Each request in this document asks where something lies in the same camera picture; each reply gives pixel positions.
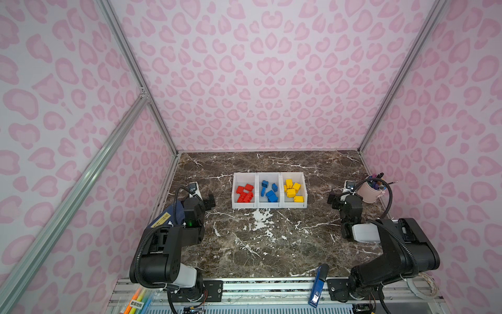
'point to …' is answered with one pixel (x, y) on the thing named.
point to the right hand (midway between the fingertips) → (344, 189)
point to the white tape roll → (431, 280)
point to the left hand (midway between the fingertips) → (200, 189)
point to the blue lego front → (265, 183)
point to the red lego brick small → (240, 190)
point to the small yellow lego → (285, 188)
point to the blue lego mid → (263, 191)
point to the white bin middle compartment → (272, 178)
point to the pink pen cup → (371, 191)
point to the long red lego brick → (248, 197)
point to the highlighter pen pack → (140, 301)
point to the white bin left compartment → (244, 193)
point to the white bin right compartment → (288, 203)
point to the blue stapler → (317, 289)
